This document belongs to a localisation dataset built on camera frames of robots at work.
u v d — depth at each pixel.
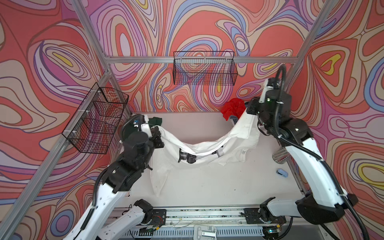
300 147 0.39
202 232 0.68
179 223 0.73
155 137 0.50
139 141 0.42
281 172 0.85
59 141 0.59
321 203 0.39
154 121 1.10
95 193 0.39
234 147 0.77
